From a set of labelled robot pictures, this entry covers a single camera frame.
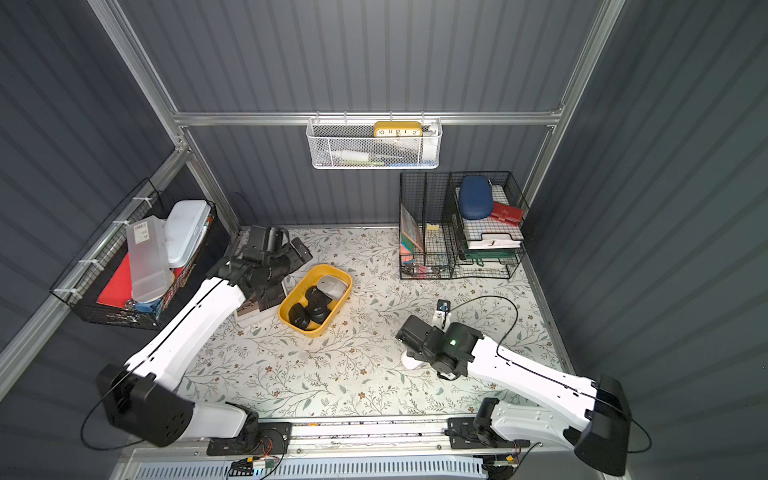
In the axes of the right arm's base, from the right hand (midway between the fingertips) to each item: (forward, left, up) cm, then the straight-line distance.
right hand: (432, 344), depth 77 cm
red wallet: (+39, -26, +10) cm, 48 cm away
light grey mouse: (+22, +30, -6) cm, 37 cm away
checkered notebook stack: (+34, -15, +8) cm, 38 cm away
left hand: (+19, +35, +13) cm, 42 cm away
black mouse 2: (+20, +36, -10) cm, 43 cm away
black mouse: (+13, +33, -7) cm, 36 cm away
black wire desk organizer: (+47, -4, -12) cm, 48 cm away
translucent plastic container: (+7, +64, +22) cm, 68 cm away
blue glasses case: (+48, -17, +9) cm, 52 cm away
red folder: (+5, +73, +18) cm, 75 cm away
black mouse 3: (+12, +39, -8) cm, 42 cm away
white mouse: (-1, +6, -11) cm, 12 cm away
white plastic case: (+22, +64, +22) cm, 71 cm away
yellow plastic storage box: (+20, +42, -9) cm, 47 cm away
